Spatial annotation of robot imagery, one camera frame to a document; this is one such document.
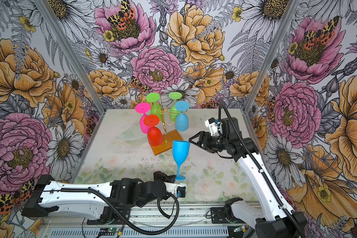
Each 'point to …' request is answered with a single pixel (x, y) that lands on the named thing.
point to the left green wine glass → (155, 109)
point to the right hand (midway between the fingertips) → (194, 147)
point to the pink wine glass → (143, 107)
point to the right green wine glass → (173, 112)
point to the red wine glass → (154, 136)
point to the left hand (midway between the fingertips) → (170, 175)
